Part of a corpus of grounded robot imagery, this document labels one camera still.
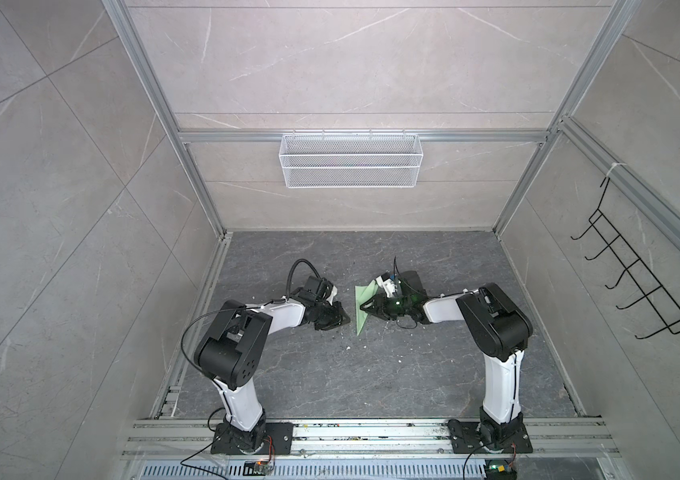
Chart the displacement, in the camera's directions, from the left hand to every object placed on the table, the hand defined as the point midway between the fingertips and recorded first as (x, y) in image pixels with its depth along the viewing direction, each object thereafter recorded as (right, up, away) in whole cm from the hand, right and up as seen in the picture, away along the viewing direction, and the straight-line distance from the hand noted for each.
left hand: (349, 314), depth 93 cm
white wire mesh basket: (0, +51, +8) cm, 52 cm away
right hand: (+5, +2, +4) cm, 6 cm away
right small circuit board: (+36, -33, -23) cm, 54 cm away
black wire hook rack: (+65, +11, -30) cm, 73 cm away
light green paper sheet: (+5, +6, +7) cm, 10 cm away
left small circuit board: (-23, -32, -23) cm, 46 cm away
